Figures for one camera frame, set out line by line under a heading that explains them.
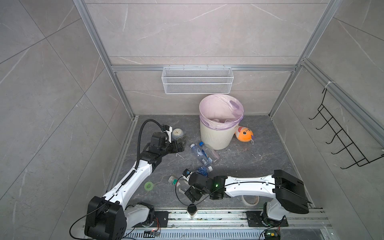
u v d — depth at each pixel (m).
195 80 1.00
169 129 0.74
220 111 0.99
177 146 0.73
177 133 1.04
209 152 0.97
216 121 1.01
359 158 0.59
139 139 0.57
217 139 0.90
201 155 0.94
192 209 0.68
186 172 0.69
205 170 0.86
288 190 0.42
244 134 0.98
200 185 0.59
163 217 0.73
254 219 0.73
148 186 0.84
